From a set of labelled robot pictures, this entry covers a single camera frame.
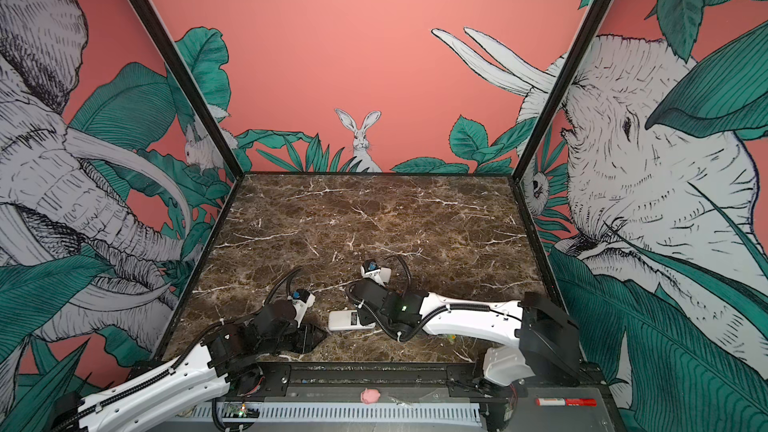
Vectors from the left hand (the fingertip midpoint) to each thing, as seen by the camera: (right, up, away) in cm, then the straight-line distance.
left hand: (324, 333), depth 78 cm
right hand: (+9, +9, 0) cm, 13 cm away
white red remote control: (+5, +2, +4) cm, 7 cm away
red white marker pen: (+67, -15, -5) cm, 69 cm away
